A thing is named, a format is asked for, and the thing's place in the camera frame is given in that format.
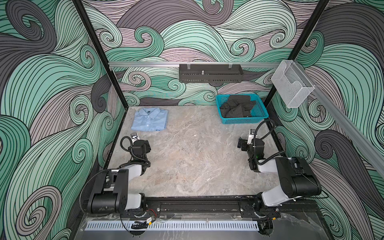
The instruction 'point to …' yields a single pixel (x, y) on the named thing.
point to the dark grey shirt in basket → (238, 106)
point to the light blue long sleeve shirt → (150, 119)
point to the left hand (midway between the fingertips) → (139, 141)
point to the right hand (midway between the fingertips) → (248, 137)
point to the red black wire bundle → (141, 225)
